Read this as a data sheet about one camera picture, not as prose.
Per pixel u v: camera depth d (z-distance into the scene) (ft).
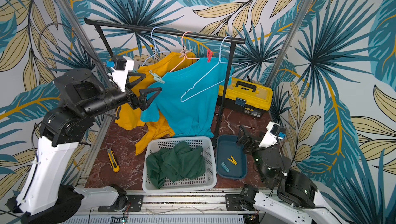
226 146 3.15
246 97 3.18
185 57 2.04
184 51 2.35
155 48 3.15
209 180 2.62
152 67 2.16
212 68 2.02
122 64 1.28
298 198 1.27
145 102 1.44
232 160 2.86
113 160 2.80
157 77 2.12
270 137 1.59
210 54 3.22
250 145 1.63
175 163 2.34
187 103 2.75
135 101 1.42
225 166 2.74
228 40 1.78
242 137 1.69
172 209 2.40
